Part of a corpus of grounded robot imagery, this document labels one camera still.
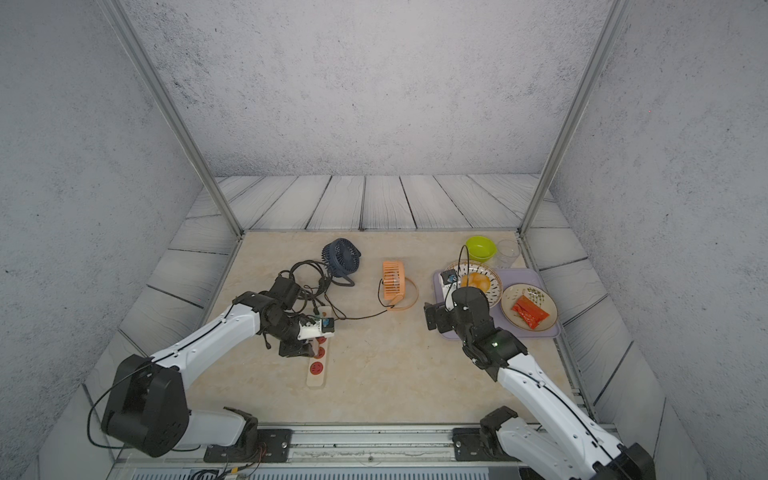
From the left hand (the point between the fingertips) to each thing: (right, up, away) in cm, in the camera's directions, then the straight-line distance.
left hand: (313, 341), depth 84 cm
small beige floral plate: (+61, +11, +14) cm, 63 cm away
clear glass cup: (+63, +25, +24) cm, 72 cm away
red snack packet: (+65, +6, +10) cm, 66 cm away
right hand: (+36, +13, -6) cm, 39 cm away
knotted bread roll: (+50, +16, +17) cm, 55 cm away
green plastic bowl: (+56, +26, +30) cm, 69 cm away
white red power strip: (+1, -6, 0) cm, 6 cm away
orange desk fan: (+24, +13, +7) cm, 28 cm away
